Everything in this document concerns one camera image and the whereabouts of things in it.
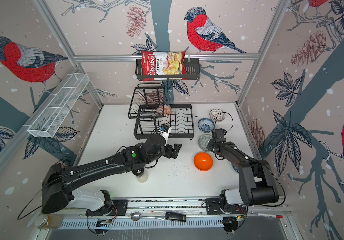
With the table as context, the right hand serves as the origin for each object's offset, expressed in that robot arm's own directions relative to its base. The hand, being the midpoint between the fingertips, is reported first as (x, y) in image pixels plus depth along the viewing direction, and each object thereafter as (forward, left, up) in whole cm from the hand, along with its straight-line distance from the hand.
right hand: (211, 147), depth 93 cm
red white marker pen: (-34, -24, -4) cm, 42 cm away
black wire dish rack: (+30, +46, +6) cm, 55 cm away
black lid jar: (-22, +39, +8) cm, 45 cm away
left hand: (-10, +22, +20) cm, 31 cm away
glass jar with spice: (-43, +76, +8) cm, 87 cm away
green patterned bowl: (+5, +5, +1) cm, 7 cm away
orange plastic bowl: (-9, +6, 0) cm, 11 cm away
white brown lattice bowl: (+29, -5, +1) cm, 29 cm away
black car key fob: (-38, +21, +1) cm, 43 cm away
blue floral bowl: (+19, +2, -1) cm, 19 cm away
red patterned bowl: (+11, +29, +22) cm, 38 cm away
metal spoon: (-38, +40, +1) cm, 55 cm away
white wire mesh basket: (+5, +85, +32) cm, 91 cm away
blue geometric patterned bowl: (-14, -13, -1) cm, 19 cm away
